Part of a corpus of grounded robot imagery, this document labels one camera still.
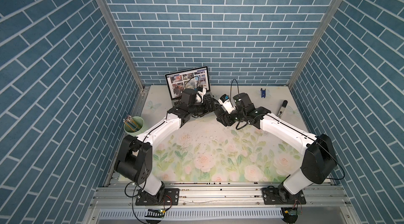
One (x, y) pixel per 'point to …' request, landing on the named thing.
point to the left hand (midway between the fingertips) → (221, 107)
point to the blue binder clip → (263, 93)
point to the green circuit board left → (155, 213)
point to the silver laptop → (197, 79)
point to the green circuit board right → (290, 213)
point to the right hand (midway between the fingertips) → (222, 116)
